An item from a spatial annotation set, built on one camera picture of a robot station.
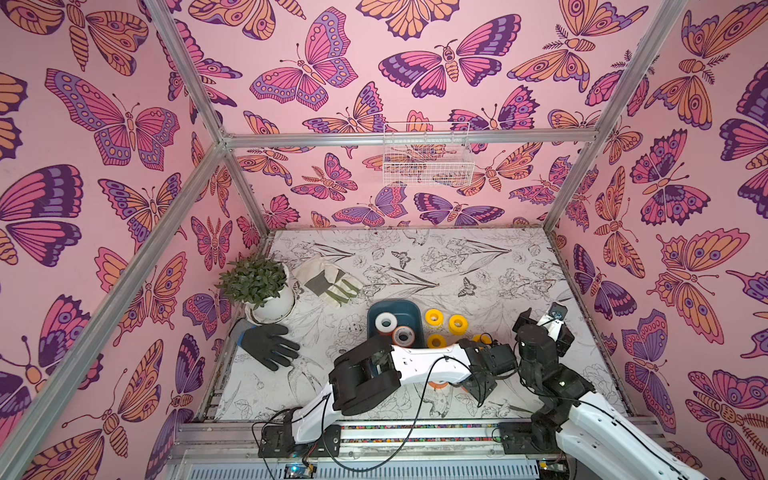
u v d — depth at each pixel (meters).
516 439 0.73
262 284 0.81
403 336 0.90
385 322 0.94
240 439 0.77
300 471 0.70
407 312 0.93
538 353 0.59
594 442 0.57
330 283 1.03
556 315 0.65
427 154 0.95
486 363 0.64
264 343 0.88
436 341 0.90
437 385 0.81
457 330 0.92
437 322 0.94
